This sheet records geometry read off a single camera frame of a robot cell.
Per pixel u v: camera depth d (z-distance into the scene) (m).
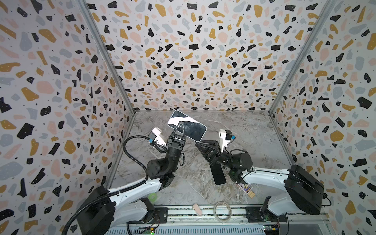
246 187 0.82
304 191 0.43
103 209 0.40
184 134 0.57
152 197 0.80
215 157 0.56
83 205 0.41
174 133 0.57
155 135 0.56
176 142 0.56
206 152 0.59
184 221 0.73
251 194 0.80
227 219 0.73
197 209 0.74
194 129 0.57
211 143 0.61
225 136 0.56
